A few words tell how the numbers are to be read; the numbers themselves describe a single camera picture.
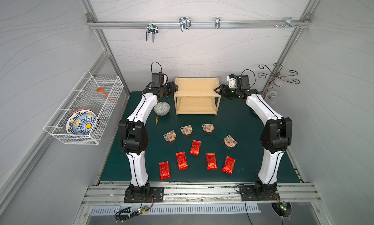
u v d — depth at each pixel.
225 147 0.91
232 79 0.85
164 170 0.80
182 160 0.84
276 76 0.88
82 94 0.69
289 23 0.77
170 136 0.95
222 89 0.83
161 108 1.08
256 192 0.69
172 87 0.82
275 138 0.52
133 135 0.52
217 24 0.78
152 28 0.78
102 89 0.78
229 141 0.93
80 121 0.62
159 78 0.72
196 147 0.88
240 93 0.71
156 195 0.74
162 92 0.72
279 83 0.80
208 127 0.99
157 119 1.04
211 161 0.82
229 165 0.82
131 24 0.76
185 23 0.77
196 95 0.92
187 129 0.98
